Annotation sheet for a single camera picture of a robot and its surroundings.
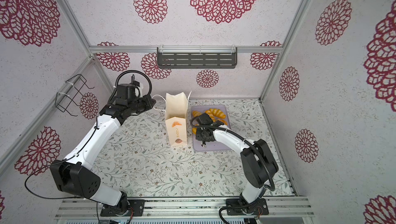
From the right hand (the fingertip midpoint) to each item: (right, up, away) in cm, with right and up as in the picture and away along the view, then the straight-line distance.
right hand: (199, 134), depth 90 cm
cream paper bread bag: (-12, +9, -14) cm, 20 cm away
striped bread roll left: (-2, +12, +16) cm, 20 cm away
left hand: (-23, +17, -10) cm, 30 cm away
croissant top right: (+13, +12, +18) cm, 26 cm away
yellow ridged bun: (-3, +1, +10) cm, 10 cm away
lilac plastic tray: (+6, -5, -9) cm, 12 cm away
